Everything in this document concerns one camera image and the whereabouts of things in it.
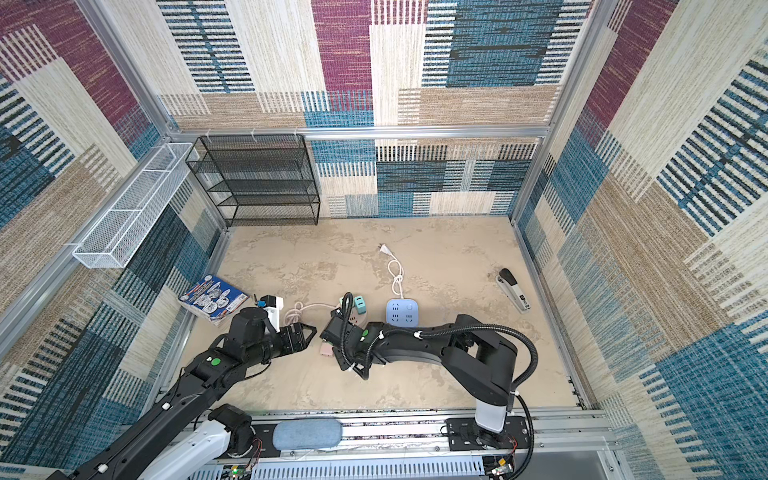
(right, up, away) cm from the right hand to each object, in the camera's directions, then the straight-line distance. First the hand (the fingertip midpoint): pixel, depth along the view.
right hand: (351, 354), depth 85 cm
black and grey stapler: (+49, +19, +13) cm, 54 cm away
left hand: (-11, +9, -6) cm, 15 cm away
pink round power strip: (+4, +14, -19) cm, 23 cm away
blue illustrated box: (-45, +13, +11) cm, 49 cm away
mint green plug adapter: (+2, +17, -14) cm, 22 cm away
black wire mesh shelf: (-35, +54, +24) cm, 69 cm away
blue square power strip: (+15, +10, +7) cm, 19 cm away
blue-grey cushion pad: (-9, -14, -13) cm, 22 cm away
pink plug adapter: (-7, +1, +2) cm, 8 cm away
